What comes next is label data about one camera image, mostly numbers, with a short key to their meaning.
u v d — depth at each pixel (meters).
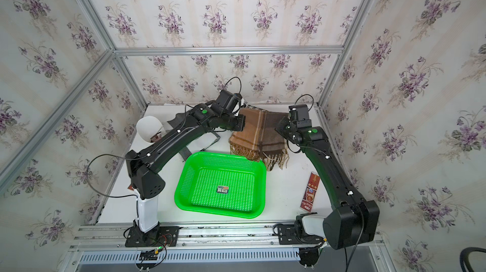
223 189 0.86
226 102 0.59
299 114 0.58
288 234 0.73
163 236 0.72
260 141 0.79
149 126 0.92
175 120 1.10
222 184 0.87
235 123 0.70
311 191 0.84
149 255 0.71
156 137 0.93
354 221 0.38
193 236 0.75
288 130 0.66
